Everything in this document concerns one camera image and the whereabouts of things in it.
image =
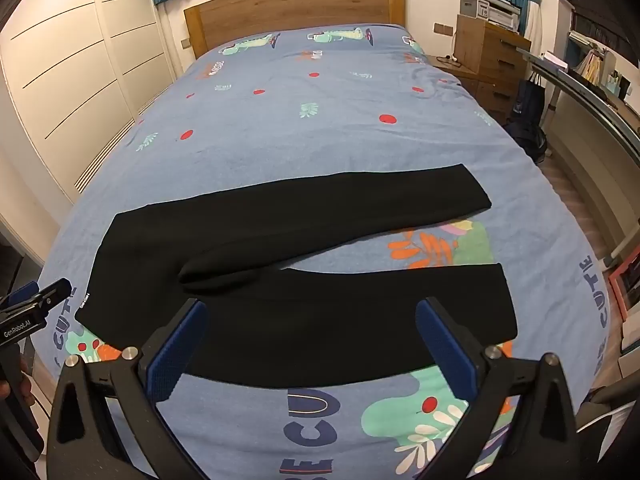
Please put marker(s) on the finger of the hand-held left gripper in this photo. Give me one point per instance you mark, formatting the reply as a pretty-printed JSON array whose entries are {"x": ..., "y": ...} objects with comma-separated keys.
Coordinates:
[{"x": 56, "y": 292}]

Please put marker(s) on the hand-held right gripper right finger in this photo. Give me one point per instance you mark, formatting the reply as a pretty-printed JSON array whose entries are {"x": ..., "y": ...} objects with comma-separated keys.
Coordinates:
[{"x": 446, "y": 347}]

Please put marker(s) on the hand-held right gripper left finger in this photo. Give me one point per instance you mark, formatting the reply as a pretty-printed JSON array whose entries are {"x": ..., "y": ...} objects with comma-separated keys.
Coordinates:
[{"x": 172, "y": 355}]

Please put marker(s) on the black pants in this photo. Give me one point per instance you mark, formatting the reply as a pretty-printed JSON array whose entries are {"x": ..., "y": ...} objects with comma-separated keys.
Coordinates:
[{"x": 300, "y": 210}]

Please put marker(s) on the red framed board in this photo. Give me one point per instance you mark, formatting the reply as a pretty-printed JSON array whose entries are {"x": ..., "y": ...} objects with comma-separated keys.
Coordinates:
[{"x": 624, "y": 285}]

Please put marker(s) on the white wardrobe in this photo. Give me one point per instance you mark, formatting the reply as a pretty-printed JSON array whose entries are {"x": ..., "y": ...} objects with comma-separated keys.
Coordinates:
[{"x": 75, "y": 60}]

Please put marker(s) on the dark bag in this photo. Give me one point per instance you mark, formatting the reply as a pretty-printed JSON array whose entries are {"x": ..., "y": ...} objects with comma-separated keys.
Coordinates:
[{"x": 527, "y": 115}]

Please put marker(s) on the wooden nightstand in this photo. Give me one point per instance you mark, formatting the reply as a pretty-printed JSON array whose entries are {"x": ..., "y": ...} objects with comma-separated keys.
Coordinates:
[{"x": 452, "y": 72}]

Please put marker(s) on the grey-edged desk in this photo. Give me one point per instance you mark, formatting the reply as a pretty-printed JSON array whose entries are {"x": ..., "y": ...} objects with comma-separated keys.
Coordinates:
[{"x": 585, "y": 110}]

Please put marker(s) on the brown cardboard box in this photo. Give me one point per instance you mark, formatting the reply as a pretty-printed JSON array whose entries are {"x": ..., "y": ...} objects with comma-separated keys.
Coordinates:
[{"x": 492, "y": 55}]

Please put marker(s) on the blue printed bedsheet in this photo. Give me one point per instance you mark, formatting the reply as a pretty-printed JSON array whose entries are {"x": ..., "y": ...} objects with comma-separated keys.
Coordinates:
[{"x": 300, "y": 85}]

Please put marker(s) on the row of books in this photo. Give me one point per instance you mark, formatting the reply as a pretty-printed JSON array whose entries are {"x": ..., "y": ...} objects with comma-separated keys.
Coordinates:
[{"x": 595, "y": 62}]

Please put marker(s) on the grey printer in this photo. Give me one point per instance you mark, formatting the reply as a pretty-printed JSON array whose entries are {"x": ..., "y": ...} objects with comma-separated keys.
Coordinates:
[{"x": 487, "y": 7}]

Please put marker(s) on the white shelf unit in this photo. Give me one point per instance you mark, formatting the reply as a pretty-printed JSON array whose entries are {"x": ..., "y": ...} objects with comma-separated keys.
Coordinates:
[{"x": 557, "y": 20}]

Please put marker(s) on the wooden headboard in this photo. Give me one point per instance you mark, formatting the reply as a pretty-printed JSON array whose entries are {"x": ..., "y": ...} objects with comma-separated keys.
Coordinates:
[{"x": 300, "y": 10}]

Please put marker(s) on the wall switch plate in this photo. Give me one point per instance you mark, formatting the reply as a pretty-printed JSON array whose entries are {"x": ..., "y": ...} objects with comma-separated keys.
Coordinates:
[{"x": 443, "y": 28}]

